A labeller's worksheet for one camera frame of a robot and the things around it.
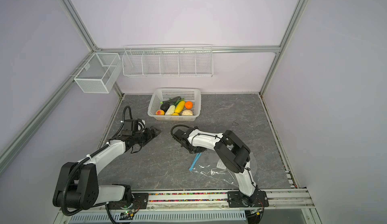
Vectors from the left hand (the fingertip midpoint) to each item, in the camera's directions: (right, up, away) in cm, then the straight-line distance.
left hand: (157, 135), depth 88 cm
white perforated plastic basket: (-5, +26, +21) cm, 34 cm away
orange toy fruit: (+17, +18, +20) cm, 32 cm away
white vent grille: (+8, -35, -18) cm, 40 cm away
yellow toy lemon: (+8, +12, +14) cm, 20 cm away
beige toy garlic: (+17, +13, +12) cm, 24 cm away
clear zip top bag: (+31, -15, -2) cm, 35 cm away
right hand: (+26, -8, +2) cm, 27 cm away
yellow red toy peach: (-2, +13, +14) cm, 20 cm away
